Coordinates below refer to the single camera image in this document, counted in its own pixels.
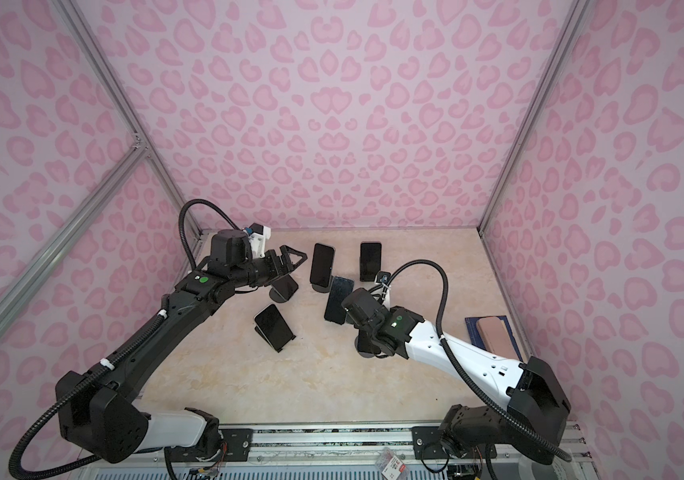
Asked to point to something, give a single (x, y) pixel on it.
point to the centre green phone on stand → (341, 288)
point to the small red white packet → (390, 466)
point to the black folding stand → (267, 341)
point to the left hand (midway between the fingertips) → (299, 256)
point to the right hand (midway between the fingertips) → (368, 307)
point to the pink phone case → (495, 337)
